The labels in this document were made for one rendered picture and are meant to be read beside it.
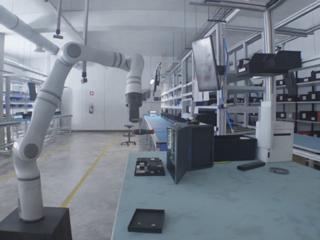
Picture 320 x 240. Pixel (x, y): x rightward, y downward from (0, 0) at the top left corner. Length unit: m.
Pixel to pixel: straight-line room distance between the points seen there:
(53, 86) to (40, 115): 0.12
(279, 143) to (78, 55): 1.06
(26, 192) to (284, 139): 1.23
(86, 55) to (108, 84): 11.33
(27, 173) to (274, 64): 1.11
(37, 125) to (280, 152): 1.16
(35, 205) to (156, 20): 5.90
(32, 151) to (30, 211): 0.24
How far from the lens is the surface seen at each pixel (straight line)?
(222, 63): 2.67
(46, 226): 1.00
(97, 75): 12.48
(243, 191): 0.89
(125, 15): 6.53
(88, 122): 12.50
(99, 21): 6.55
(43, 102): 0.97
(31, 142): 0.95
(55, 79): 1.01
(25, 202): 1.02
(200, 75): 2.41
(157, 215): 0.68
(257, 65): 1.22
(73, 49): 1.02
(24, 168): 1.01
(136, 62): 1.14
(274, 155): 1.35
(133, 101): 1.07
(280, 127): 1.35
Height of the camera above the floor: 1.29
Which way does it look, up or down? 3 degrees down
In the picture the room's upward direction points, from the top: straight up
